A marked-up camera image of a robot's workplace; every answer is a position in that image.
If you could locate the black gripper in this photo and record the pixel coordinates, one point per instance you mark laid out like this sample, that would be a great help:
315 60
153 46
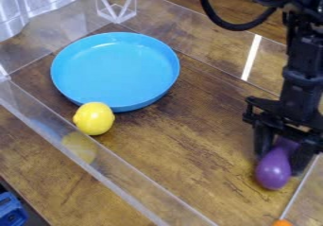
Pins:
270 120

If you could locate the purple toy eggplant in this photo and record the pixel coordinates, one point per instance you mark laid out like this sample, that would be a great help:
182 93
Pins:
273 171

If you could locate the blue round tray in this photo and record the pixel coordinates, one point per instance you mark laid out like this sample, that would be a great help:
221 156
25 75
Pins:
121 68

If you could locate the yellow toy lemon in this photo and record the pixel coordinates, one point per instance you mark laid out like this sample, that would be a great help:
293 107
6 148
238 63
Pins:
94 118

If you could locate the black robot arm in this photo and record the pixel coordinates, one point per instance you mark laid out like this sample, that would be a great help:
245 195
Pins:
303 72

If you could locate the orange toy piece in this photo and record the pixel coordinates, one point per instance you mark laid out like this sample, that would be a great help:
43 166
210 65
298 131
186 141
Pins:
282 222

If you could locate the blue plastic object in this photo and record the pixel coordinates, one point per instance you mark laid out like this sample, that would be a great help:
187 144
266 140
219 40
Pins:
12 212

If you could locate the clear acrylic enclosure wall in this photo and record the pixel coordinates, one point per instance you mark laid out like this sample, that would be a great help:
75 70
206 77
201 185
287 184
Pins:
174 166

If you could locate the clear acrylic corner bracket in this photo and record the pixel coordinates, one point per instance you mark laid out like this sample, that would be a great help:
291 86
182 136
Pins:
117 13

